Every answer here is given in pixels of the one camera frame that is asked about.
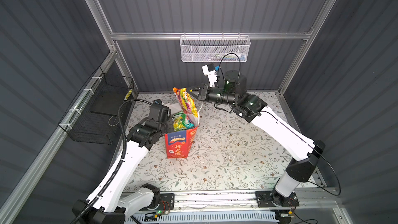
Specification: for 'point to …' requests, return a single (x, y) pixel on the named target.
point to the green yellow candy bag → (181, 121)
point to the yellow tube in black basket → (128, 94)
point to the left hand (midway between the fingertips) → (168, 122)
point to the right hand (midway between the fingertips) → (188, 90)
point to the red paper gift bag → (179, 144)
